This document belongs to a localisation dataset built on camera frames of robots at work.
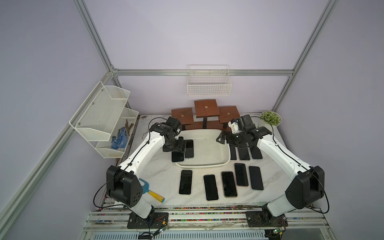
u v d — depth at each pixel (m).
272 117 0.98
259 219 0.74
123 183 0.42
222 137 0.74
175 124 0.66
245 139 0.63
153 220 0.71
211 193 0.82
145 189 0.84
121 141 0.87
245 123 0.64
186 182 0.87
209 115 0.91
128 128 0.93
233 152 0.91
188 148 0.99
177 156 0.79
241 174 0.90
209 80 0.96
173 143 0.68
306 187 0.42
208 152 0.99
